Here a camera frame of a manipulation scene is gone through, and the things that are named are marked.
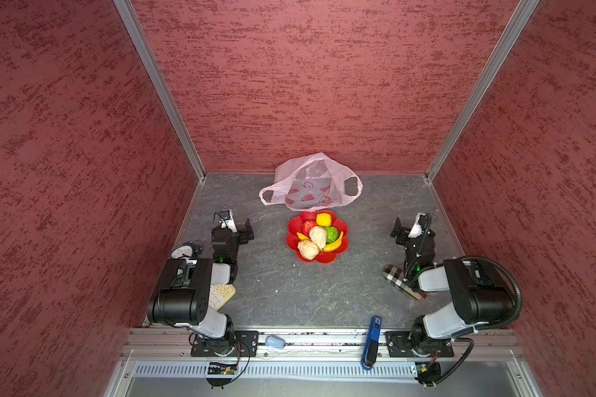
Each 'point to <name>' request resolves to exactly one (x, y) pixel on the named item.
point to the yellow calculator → (218, 294)
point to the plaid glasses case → (395, 275)
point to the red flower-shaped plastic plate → (295, 226)
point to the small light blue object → (275, 341)
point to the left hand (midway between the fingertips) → (238, 224)
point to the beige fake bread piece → (308, 249)
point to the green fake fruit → (331, 234)
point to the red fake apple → (307, 225)
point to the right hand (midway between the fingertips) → (407, 223)
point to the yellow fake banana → (327, 247)
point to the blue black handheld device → (370, 351)
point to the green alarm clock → (186, 251)
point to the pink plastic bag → (311, 182)
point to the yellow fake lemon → (324, 219)
